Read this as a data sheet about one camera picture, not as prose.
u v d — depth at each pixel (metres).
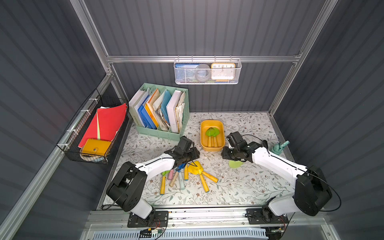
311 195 0.43
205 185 0.83
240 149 0.64
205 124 1.12
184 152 0.70
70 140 0.61
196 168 0.88
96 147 0.65
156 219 0.73
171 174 0.87
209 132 1.06
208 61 0.89
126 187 0.47
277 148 0.89
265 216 0.66
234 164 0.91
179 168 0.89
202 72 0.90
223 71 0.88
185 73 0.84
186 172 0.88
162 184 0.83
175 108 0.89
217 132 1.06
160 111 0.94
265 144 0.96
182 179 0.85
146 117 0.96
